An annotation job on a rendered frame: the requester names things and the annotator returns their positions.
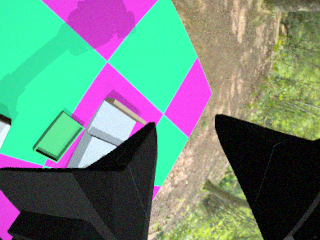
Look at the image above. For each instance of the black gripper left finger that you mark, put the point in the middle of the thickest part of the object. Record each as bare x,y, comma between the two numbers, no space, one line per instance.
114,194

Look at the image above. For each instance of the green tray floor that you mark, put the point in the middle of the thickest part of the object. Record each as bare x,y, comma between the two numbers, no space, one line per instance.
59,136

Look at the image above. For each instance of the green tray rim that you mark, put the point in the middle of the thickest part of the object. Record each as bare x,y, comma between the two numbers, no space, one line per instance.
70,142

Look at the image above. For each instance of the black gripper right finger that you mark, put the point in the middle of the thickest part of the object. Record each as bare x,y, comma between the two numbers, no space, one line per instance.
279,174

